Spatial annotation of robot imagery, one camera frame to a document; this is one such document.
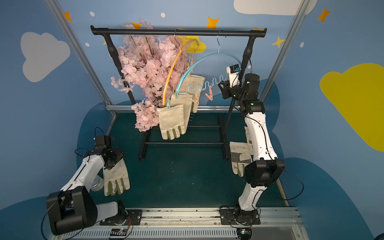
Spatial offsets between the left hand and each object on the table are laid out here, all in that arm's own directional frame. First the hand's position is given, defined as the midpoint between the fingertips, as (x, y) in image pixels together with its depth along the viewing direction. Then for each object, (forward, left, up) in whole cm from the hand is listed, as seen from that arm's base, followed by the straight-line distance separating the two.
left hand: (119, 155), depth 87 cm
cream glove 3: (+21, -39, +25) cm, 51 cm away
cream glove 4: (+20, -84, -9) cm, 86 cm away
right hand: (+25, -58, +36) cm, 73 cm away
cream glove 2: (+10, -32, +23) cm, 41 cm away
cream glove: (-12, +1, -9) cm, 15 cm away
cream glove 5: (+6, -75, -8) cm, 76 cm away
